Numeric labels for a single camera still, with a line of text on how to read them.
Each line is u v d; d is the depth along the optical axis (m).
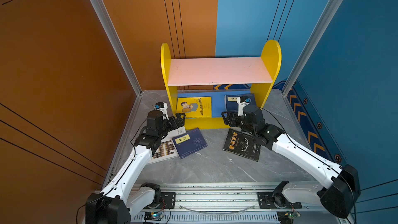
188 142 0.91
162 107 0.71
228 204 0.74
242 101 0.67
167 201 0.74
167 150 0.87
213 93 1.21
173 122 0.69
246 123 0.59
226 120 0.69
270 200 0.72
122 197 0.40
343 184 0.39
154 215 0.71
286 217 0.71
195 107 0.92
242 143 0.92
